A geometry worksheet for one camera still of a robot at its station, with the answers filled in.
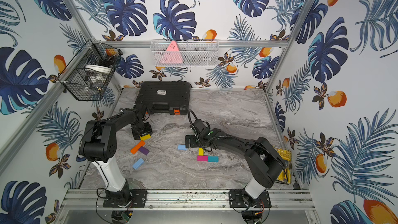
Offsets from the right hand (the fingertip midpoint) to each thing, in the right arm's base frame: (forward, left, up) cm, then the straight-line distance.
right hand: (192, 141), depth 88 cm
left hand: (+7, +29, -3) cm, 30 cm away
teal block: (-8, -12, -6) cm, 15 cm away
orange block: (0, +32, -5) cm, 32 cm away
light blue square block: (-1, +7, -6) cm, 9 cm away
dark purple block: (-3, +29, -5) cm, 29 cm away
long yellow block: (-4, -4, -5) cm, 8 cm away
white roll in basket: (+24, +48, +33) cm, 63 cm away
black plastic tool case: (+34, +21, +1) cm, 40 cm away
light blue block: (-11, +30, -5) cm, 32 cm away
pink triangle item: (+39, +12, +31) cm, 51 cm away
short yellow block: (+2, +27, +1) cm, 27 cm away
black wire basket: (+24, +56, +28) cm, 67 cm away
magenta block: (-7, -5, -6) cm, 11 cm away
